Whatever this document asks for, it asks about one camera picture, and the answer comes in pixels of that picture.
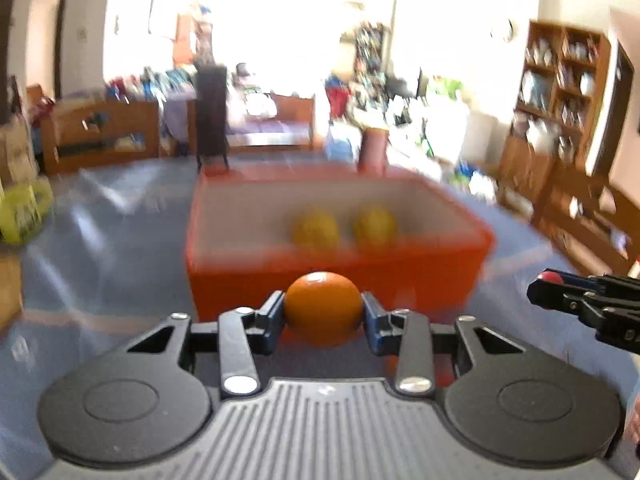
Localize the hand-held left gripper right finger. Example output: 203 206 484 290
361 291 526 397

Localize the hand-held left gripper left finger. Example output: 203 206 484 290
125 290 287 401

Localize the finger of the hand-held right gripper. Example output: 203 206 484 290
526 278 602 314

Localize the yellow green packet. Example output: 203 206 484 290
0 177 55 246

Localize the blue patterned tablecloth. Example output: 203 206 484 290
0 155 640 480

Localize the wooden bookshelf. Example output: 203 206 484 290
500 20 614 202

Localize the orange storage box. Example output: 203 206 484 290
185 162 496 324

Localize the yellow citrus fruit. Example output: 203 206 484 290
353 205 400 249
291 208 341 250

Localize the orange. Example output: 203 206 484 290
284 271 363 349

